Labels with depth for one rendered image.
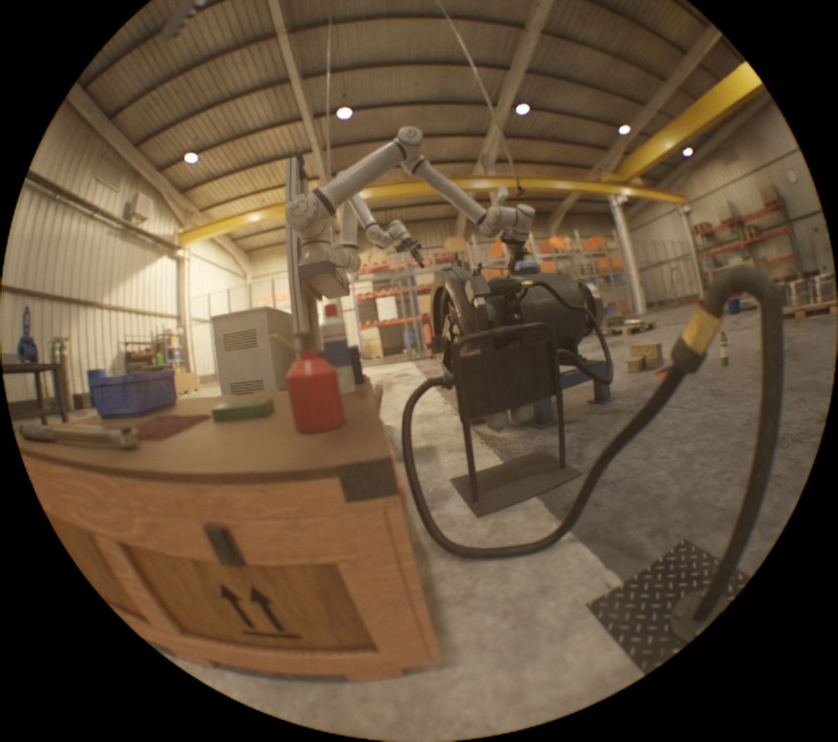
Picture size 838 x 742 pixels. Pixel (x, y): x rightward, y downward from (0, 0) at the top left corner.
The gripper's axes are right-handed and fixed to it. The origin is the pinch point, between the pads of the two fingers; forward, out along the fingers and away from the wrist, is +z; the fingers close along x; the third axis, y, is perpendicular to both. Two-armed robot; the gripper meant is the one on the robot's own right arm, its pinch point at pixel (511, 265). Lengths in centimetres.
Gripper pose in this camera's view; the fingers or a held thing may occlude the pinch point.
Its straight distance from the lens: 156.4
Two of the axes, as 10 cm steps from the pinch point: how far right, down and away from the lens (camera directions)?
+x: 0.2, -7.1, 7.0
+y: 10.0, 0.4, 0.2
